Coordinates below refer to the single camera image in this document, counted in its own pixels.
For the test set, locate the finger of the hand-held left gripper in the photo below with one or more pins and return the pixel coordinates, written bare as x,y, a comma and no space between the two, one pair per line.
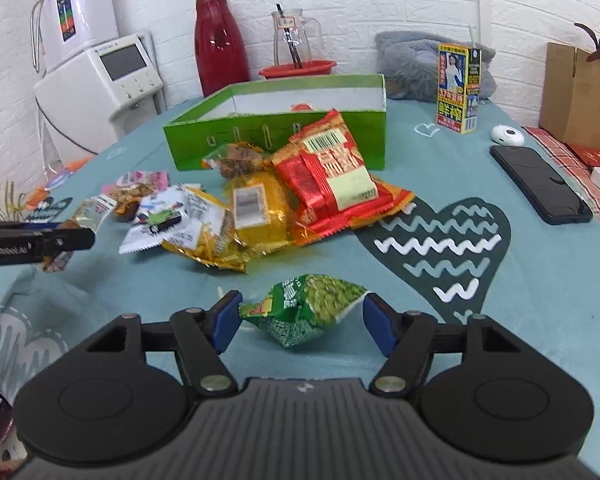
67,242
30,227

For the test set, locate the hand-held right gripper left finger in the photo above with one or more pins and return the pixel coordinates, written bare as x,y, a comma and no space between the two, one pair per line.
227,321

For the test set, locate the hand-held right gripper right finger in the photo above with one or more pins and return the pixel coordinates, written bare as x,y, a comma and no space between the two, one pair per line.
378,329

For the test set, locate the small clear snack packet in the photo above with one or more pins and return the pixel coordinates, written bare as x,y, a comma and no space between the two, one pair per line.
92,210

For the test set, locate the green pea snack packet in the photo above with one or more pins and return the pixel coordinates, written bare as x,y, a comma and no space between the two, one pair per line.
307,310

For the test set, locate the pink-edged seed snack packet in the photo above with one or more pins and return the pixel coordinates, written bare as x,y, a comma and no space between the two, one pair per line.
135,192

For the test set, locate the white blue snack packet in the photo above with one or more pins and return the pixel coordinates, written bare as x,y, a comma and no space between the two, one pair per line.
152,220

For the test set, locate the orange chips packet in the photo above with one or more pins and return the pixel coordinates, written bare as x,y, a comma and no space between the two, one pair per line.
202,235

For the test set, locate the yellow snack packet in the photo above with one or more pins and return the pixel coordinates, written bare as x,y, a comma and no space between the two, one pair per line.
257,210

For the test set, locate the large red snack packet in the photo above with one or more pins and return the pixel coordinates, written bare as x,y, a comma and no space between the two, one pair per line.
337,175

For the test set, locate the brown orange snack packet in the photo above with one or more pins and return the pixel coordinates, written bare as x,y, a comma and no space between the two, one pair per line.
237,157

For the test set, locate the green cardboard box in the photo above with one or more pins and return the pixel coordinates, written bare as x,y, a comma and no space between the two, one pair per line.
275,132

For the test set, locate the green spider plant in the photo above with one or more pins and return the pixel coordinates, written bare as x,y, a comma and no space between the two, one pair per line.
5,200

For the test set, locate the orange plastic basket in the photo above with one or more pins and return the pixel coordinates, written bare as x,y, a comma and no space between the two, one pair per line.
55,180

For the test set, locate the teal printed tablecloth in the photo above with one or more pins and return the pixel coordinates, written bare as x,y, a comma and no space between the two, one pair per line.
480,285

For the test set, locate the white appliance with screen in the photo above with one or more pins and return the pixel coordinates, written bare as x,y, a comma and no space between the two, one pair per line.
90,95

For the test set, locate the black smartphone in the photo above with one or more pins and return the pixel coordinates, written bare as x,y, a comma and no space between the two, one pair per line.
540,182

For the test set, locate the white round device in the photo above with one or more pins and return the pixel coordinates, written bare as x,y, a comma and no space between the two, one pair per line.
507,135

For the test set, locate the red plaid cloth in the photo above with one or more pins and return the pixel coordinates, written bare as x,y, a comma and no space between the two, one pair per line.
570,170

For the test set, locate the red thermos jug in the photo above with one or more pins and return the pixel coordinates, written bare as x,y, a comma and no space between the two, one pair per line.
222,45

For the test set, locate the yellow printed carton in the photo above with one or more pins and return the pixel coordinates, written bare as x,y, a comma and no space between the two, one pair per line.
459,87

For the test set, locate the red plastic basin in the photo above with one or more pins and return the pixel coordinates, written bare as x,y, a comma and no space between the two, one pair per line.
300,68

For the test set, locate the grey fluffy blanket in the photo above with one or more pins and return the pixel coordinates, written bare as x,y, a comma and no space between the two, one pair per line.
410,65

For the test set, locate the red paper packet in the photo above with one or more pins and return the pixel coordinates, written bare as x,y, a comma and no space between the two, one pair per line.
592,155

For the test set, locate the black stirring stick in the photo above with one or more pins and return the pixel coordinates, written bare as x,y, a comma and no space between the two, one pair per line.
289,40

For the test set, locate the glass pitcher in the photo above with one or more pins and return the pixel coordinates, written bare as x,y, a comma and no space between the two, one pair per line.
305,40

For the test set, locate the brown cardboard box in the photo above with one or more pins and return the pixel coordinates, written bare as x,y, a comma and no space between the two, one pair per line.
575,100

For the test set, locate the white wall water purifier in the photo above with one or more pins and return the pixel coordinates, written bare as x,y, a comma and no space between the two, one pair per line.
80,15

